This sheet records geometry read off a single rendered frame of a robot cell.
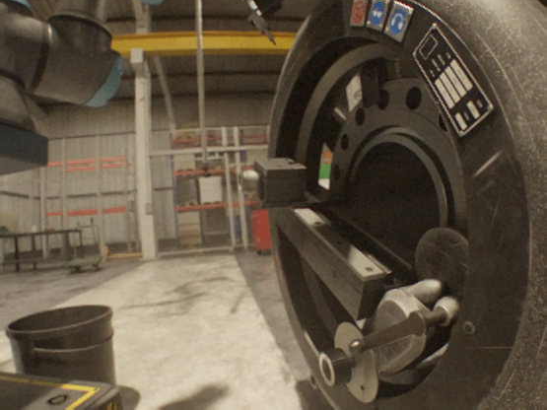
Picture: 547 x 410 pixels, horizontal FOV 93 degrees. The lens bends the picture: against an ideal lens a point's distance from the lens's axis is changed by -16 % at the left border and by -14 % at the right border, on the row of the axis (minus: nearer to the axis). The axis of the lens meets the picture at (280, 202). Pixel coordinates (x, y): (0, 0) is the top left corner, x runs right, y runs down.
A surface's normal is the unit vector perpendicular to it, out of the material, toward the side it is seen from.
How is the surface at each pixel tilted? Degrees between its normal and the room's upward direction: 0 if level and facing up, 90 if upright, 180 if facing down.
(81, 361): 93
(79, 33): 99
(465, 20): 86
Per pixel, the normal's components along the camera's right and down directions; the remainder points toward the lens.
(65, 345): 0.58, -0.06
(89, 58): 0.85, 0.05
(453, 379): -0.95, 0.07
